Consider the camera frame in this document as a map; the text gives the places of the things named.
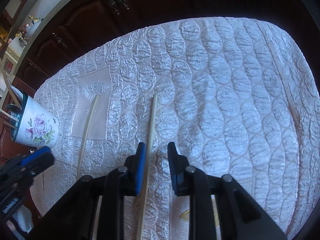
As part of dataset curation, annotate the white quilted tablecloth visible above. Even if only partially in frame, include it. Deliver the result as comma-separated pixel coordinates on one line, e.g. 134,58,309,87
30,17,319,239

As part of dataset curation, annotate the pale bamboo chopstick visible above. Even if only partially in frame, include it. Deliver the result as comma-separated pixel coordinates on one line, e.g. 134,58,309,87
1,67,21,108

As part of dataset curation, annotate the chopstick lying at right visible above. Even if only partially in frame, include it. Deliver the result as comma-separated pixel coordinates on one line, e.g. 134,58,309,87
76,95,99,180

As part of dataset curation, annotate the grey stone countertop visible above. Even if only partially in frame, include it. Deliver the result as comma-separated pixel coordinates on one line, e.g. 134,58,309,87
0,0,106,106

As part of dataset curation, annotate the floral cup teal interior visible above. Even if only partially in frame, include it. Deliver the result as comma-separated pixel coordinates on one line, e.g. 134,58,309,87
10,88,60,148

